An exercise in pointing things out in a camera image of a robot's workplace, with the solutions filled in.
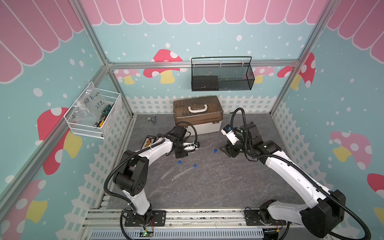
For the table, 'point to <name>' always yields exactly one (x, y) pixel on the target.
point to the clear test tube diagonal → (179, 174)
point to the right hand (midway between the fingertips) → (224, 144)
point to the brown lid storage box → (205, 113)
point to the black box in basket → (204, 83)
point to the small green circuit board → (147, 234)
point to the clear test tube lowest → (161, 162)
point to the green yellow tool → (105, 112)
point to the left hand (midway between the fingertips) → (183, 151)
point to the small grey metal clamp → (152, 119)
